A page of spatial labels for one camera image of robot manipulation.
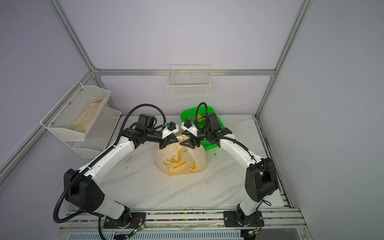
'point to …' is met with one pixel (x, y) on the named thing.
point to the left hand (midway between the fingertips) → (177, 139)
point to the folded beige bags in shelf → (81, 124)
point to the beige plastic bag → (176, 159)
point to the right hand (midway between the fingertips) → (182, 136)
